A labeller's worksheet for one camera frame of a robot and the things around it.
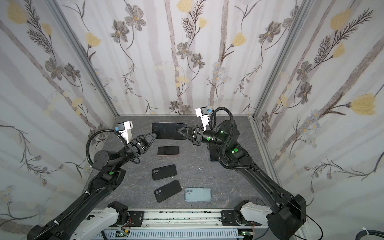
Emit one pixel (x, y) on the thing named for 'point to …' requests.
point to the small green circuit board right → (250, 233)
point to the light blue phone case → (198, 194)
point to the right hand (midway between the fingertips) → (178, 131)
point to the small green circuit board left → (120, 234)
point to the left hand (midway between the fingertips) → (153, 134)
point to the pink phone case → (171, 155)
